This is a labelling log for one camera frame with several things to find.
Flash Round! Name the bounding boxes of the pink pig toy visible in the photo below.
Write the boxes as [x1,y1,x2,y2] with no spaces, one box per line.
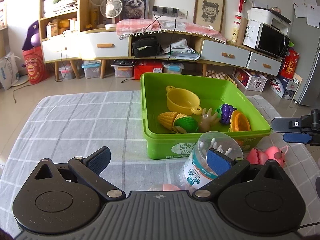
[246,145,289,167]

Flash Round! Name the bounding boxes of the orange pumpkin toy bowl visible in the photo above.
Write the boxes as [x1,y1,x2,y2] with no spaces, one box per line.
[229,110,251,132]

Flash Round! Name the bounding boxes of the beige rubber toy hand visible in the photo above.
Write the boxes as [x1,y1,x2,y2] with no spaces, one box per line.
[199,108,220,133]

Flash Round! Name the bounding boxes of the yellow toy corn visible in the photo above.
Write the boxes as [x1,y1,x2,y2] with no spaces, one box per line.
[157,112,199,133]

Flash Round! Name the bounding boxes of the clear cotton swab jar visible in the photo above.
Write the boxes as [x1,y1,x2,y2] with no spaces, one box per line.
[179,132,244,193]

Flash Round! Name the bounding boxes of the grey checked table cloth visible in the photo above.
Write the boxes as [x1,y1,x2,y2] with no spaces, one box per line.
[0,90,320,238]

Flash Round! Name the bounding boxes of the red white cardboard box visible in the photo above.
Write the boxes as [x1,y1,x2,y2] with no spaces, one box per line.
[232,68,267,92]

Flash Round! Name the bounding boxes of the purple toy grapes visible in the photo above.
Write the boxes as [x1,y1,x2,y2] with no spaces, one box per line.
[215,103,237,125]

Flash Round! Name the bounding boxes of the green plastic storage bin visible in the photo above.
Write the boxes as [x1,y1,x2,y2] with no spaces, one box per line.
[140,72,272,160]

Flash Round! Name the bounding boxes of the yellow toy pot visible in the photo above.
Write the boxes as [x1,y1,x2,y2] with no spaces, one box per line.
[165,86,203,115]

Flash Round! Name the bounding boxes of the yellow egg tray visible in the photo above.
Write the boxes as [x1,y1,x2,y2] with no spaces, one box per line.
[205,70,238,87]

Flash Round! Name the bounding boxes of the black microwave oven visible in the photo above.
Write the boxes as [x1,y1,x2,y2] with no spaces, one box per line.
[242,20,290,59]

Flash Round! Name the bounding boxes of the silver refrigerator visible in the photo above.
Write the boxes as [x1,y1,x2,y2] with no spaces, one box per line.
[290,0,319,106]

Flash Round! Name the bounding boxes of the clear plastic storage box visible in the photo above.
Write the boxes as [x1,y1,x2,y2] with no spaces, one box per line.
[81,60,101,79]

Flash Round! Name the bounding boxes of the white printer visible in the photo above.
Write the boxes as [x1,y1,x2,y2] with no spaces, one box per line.
[247,7,291,35]

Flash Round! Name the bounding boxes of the red printed bag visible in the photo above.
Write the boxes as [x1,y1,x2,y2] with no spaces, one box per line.
[22,46,49,85]

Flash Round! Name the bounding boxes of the white paper shopping bag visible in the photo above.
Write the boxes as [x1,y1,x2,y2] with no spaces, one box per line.
[0,52,20,90]

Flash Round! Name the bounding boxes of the white wooden tv cabinet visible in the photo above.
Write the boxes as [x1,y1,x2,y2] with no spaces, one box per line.
[37,0,281,77]

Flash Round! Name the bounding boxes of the framed cartoon girl drawing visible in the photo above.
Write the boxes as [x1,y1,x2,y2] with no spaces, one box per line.
[193,0,226,32]

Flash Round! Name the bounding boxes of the black bag on shelf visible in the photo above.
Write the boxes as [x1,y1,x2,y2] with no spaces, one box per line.
[132,36,159,58]

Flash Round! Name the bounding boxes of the pink lace cloth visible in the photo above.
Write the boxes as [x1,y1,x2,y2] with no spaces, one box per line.
[116,18,226,44]

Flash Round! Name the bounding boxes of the small white desk fan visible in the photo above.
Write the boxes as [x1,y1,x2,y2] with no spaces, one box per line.
[100,0,123,18]

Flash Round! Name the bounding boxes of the framed cat picture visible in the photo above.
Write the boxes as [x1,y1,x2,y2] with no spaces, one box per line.
[121,0,150,20]

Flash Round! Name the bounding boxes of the wall power strip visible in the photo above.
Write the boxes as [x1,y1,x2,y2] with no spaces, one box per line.
[151,6,188,20]

